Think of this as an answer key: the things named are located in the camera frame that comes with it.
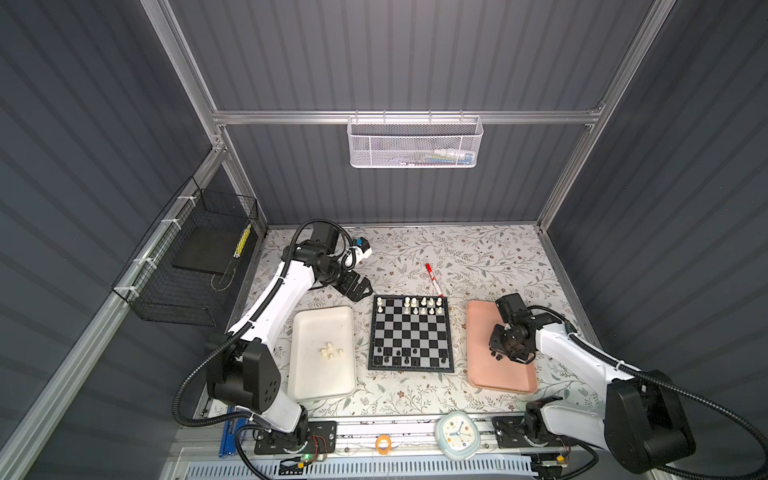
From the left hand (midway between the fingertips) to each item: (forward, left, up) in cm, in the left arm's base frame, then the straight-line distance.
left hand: (357, 282), depth 83 cm
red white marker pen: (+12, -25, -17) cm, 33 cm away
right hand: (-15, -42, -16) cm, 47 cm away
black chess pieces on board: (-17, -13, -14) cm, 26 cm away
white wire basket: (+67, -23, +5) cm, 71 cm away
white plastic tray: (-19, +14, -17) cm, 29 cm away
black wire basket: (-2, +42, +10) cm, 43 cm away
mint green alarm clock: (-36, -24, -15) cm, 46 cm away
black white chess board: (-9, -15, -16) cm, 23 cm away
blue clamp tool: (-34, +32, -15) cm, 49 cm away
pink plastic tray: (-21, -36, -18) cm, 45 cm away
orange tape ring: (-37, -7, -17) cm, 41 cm away
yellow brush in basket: (+8, +30, +9) cm, 33 cm away
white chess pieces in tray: (-13, +10, -16) cm, 23 cm away
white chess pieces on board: (+1, -20, -15) cm, 25 cm away
